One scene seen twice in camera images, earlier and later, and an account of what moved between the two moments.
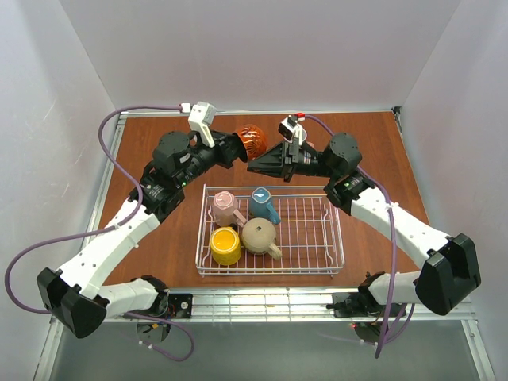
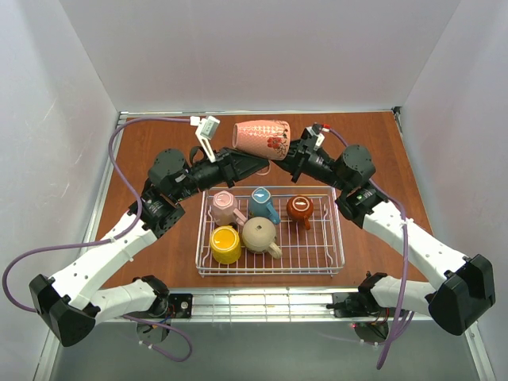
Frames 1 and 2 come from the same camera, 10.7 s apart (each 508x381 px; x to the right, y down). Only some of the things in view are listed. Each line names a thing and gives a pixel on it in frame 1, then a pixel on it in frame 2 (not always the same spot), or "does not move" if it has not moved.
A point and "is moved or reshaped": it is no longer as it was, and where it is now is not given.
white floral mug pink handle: (309, 144) is moved or reshaped
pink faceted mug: (225, 205) does not move
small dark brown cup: (253, 139) -> (300, 207)
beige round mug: (258, 236) does not move
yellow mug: (225, 246) does not move
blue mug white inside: (259, 206) does not move
